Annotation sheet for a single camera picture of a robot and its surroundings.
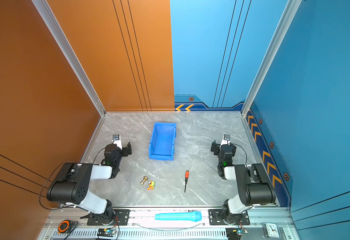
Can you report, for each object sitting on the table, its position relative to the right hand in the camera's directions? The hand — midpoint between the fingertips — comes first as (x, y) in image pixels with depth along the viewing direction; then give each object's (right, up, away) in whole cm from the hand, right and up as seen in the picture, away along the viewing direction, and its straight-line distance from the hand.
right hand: (221, 142), depth 93 cm
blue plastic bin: (-39, -3, +10) cm, 40 cm away
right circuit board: (0, -41, -23) cm, 47 cm away
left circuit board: (-63, -41, -22) cm, 78 cm away
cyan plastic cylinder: (-19, -33, -22) cm, 44 cm away
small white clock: (+16, -38, -25) cm, 48 cm away
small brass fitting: (-46, -20, -9) cm, 51 cm away
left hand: (-64, 0, +1) cm, 64 cm away
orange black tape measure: (-80, -36, -25) cm, 91 cm away
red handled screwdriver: (-22, -19, -6) cm, 30 cm away
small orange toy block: (-42, -23, -12) cm, 49 cm away
